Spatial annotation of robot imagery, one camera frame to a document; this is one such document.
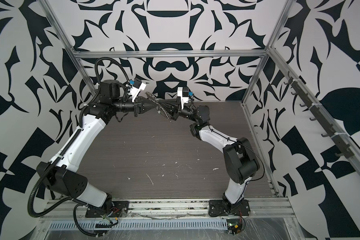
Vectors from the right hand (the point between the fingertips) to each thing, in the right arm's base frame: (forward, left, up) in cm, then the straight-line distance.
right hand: (158, 105), depth 64 cm
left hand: (+3, +1, -1) cm, 3 cm away
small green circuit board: (-41, -33, -42) cm, 67 cm away
